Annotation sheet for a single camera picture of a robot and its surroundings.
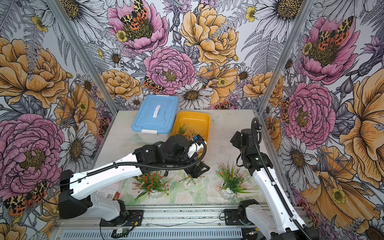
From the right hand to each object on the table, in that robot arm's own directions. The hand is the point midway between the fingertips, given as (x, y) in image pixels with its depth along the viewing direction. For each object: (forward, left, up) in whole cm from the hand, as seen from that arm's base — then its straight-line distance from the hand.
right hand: (239, 139), depth 79 cm
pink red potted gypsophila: (-19, +44, -4) cm, 48 cm away
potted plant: (+13, +30, -6) cm, 34 cm away
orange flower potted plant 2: (-17, +5, -12) cm, 21 cm away
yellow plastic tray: (+33, +23, -21) cm, 45 cm away
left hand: (-15, +22, +3) cm, 26 cm away
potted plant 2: (+12, +25, -10) cm, 29 cm away
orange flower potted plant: (-14, +26, -12) cm, 32 cm away
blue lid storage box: (+19, +47, -3) cm, 51 cm away
